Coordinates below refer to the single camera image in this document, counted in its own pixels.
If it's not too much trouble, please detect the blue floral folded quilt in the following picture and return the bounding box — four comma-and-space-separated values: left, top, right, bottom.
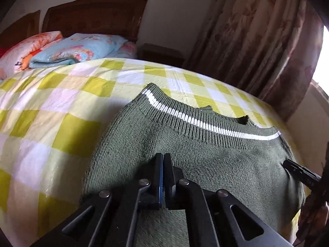
28, 33, 128, 69

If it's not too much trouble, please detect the bed with yellow checked sheet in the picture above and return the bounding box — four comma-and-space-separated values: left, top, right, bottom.
0, 58, 307, 247

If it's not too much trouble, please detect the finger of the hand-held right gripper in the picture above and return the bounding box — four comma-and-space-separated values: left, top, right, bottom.
282, 159, 322, 187

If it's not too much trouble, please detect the pink floral folded quilt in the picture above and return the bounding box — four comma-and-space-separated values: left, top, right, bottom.
0, 31, 64, 80

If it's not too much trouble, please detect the dark wooden nightstand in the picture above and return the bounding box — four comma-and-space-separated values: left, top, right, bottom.
137, 43, 186, 68

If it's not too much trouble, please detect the green knitted sweater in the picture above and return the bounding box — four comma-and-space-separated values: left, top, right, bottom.
81, 82, 306, 247

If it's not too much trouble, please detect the large carved wooden headboard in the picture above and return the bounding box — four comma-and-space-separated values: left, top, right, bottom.
42, 0, 148, 43

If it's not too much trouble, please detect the pink floral curtain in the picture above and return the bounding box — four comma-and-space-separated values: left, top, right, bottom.
183, 0, 325, 123

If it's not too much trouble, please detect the barred window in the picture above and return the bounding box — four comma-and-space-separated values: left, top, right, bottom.
312, 25, 329, 101

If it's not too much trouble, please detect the pink floral pillow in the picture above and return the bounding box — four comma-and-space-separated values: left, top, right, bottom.
110, 41, 138, 59

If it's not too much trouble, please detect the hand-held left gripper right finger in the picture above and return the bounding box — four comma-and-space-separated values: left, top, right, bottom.
164, 153, 295, 247

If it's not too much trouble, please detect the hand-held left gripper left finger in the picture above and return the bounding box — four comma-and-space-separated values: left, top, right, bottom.
31, 153, 163, 247

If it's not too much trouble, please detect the small wooden headboard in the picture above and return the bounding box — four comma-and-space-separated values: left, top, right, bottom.
0, 10, 41, 42

